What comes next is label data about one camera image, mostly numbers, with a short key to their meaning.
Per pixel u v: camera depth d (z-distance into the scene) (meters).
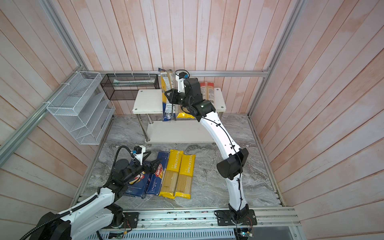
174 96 0.65
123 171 0.62
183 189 0.81
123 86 1.04
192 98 0.57
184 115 0.71
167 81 0.71
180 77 0.66
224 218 0.73
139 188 0.76
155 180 0.83
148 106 0.78
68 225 0.42
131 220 0.73
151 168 0.71
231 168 0.50
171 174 0.87
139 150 0.68
